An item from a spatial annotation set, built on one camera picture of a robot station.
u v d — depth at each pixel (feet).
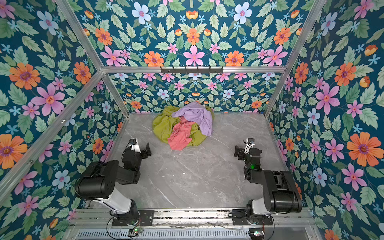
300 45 2.63
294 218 2.47
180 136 3.26
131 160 2.31
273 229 2.26
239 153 2.75
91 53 2.76
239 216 2.41
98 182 1.54
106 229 2.13
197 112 3.45
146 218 2.41
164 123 3.53
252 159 2.31
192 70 2.99
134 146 2.59
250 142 2.62
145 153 2.81
